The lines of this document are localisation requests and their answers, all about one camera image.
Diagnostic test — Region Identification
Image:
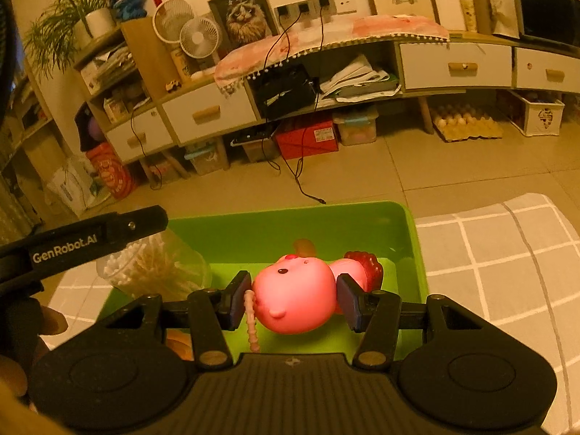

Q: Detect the white plastic bag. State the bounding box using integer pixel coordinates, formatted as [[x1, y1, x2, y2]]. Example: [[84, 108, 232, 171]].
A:
[[45, 154, 109, 216]]

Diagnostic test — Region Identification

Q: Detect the white desk fan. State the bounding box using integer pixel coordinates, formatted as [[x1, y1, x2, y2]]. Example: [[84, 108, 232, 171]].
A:
[[180, 17, 223, 71]]

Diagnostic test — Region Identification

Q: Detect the green plastic bin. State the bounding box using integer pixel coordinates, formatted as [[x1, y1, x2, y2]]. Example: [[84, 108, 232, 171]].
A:
[[97, 200, 430, 359]]

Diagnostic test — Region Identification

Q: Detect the wooden tv cabinet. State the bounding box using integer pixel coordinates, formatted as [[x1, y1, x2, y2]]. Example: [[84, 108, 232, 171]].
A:
[[72, 18, 580, 177]]

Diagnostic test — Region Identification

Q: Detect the clear cotton swab jar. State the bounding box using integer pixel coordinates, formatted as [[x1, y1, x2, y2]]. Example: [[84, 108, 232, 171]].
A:
[[96, 231, 213, 302]]

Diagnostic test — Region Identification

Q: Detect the black electronic device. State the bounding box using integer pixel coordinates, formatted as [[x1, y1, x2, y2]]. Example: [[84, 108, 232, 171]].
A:
[[249, 64, 320, 121]]

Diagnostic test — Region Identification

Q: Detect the pink fringed cloth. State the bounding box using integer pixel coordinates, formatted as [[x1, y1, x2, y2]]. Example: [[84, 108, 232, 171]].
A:
[[214, 14, 449, 96]]

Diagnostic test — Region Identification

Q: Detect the orange rounded toy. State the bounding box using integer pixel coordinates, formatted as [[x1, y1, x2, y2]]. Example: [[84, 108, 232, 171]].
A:
[[165, 331, 195, 360]]

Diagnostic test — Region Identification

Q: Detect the pink toy doll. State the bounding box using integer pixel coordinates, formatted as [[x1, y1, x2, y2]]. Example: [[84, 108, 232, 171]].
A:
[[245, 250, 385, 354]]

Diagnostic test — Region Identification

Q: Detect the black hanging bag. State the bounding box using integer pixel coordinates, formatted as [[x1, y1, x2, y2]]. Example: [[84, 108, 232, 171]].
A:
[[75, 102, 105, 152]]

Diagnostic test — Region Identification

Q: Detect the black microwave oven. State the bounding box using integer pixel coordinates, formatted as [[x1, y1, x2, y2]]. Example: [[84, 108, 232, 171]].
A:
[[512, 0, 580, 48]]

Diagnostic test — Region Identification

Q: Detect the white cabinet drawer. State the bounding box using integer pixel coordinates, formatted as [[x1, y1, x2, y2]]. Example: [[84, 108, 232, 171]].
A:
[[515, 47, 580, 94], [399, 42, 513, 90], [106, 111, 175, 161], [162, 82, 257, 145]]

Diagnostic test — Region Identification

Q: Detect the white wall socket panel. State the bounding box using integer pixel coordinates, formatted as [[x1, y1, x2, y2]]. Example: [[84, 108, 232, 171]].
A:
[[274, 0, 352, 16]]

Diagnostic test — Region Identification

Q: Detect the clear box with blue lid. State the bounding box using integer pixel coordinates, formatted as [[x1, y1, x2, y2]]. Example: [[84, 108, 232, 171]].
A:
[[333, 109, 379, 146]]

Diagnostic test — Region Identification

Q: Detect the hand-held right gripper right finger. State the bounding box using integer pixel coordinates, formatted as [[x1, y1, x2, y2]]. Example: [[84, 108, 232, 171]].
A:
[[336, 273, 488, 370]]

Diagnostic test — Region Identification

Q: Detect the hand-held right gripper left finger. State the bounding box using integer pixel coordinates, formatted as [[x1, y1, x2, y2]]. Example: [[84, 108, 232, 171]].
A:
[[93, 271, 252, 370]]

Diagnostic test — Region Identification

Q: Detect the pile of papers and cloth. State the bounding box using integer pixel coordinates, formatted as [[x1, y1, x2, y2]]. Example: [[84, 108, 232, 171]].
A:
[[317, 54, 403, 103]]

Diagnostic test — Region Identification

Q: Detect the person's left hand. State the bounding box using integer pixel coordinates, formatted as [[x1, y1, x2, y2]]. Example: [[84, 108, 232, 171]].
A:
[[35, 306, 69, 354]]

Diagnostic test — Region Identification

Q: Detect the stack of papers on shelf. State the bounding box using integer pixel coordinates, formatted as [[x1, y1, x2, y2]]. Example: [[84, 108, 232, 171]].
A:
[[93, 43, 137, 84]]

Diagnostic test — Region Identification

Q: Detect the thin black cable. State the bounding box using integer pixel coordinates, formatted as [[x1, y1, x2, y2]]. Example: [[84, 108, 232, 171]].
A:
[[130, 109, 162, 190]]

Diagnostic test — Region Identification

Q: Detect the egg tray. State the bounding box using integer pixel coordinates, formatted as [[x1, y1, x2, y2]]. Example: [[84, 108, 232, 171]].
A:
[[428, 102, 504, 142]]

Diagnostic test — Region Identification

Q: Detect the framed cat picture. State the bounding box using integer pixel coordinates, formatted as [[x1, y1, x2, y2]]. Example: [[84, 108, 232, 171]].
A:
[[208, 0, 279, 50]]

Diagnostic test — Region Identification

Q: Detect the clear storage box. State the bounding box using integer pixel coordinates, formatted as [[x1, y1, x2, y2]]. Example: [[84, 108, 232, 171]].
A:
[[231, 127, 282, 163]]

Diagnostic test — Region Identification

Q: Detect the white cutout crate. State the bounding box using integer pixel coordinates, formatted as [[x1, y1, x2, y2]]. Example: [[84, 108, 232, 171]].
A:
[[507, 91, 566, 137]]

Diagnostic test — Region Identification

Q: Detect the green potted plant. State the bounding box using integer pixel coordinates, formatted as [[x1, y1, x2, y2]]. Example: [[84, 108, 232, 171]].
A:
[[25, 0, 128, 78]]

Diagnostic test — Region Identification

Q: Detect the grey checkered mat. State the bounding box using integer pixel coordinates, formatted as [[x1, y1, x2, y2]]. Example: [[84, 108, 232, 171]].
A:
[[45, 192, 580, 435]]

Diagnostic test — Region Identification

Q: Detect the white round fan grille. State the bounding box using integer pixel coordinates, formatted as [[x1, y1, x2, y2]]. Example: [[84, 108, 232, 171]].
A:
[[153, 0, 195, 44]]

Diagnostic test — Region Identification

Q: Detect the small box with blue lid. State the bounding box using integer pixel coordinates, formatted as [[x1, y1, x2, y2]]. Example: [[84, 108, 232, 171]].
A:
[[183, 142, 225, 175]]

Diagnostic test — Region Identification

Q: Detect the red cardboard box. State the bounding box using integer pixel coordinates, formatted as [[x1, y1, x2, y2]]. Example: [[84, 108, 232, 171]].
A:
[[274, 120, 340, 160]]

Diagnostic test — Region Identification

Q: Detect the white small carton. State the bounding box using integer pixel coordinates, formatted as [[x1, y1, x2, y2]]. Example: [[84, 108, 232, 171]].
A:
[[80, 61, 101, 94]]

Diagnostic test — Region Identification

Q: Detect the stack of books and rolls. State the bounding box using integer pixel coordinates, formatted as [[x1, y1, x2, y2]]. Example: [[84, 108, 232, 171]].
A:
[[454, 0, 517, 37]]

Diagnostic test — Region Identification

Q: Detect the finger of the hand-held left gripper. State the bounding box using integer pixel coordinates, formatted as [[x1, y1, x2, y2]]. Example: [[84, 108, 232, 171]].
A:
[[104, 205, 169, 252]]

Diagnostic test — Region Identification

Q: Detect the black power cable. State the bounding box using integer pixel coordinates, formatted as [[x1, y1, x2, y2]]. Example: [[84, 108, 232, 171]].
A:
[[265, 7, 327, 204]]

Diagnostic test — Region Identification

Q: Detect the orange printed bag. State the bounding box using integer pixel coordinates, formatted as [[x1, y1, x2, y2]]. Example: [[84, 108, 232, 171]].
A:
[[86, 142, 137, 200]]

